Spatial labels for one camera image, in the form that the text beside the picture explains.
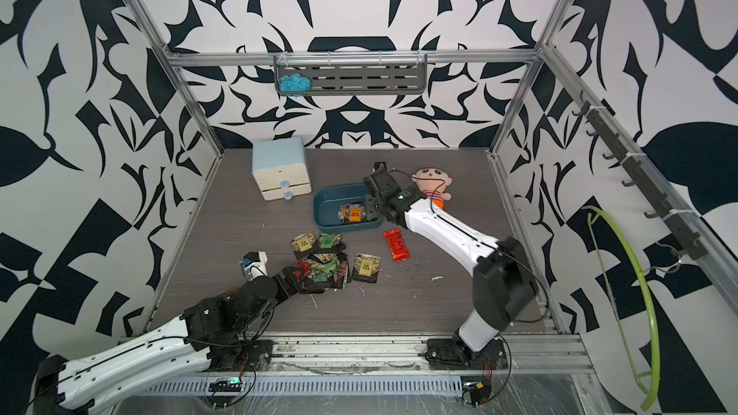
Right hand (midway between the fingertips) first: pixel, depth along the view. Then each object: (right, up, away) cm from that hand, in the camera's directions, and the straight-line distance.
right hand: (373, 197), depth 86 cm
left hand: (-21, -20, -7) cm, 30 cm away
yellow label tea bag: (-23, -16, +7) cm, 29 cm away
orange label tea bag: (-8, -6, +13) cm, 17 cm away
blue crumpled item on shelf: (-25, +35, +5) cm, 43 cm away
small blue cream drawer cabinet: (-30, +9, +9) cm, 33 cm away
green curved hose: (+48, -30, -36) cm, 67 cm away
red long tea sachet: (+8, -16, +7) cm, 19 cm away
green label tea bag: (-14, -14, +8) cm, 22 cm away
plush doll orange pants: (+21, +4, +15) cm, 26 cm away
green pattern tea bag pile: (-16, -22, -1) cm, 27 cm away
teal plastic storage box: (-16, -2, +17) cm, 23 cm away
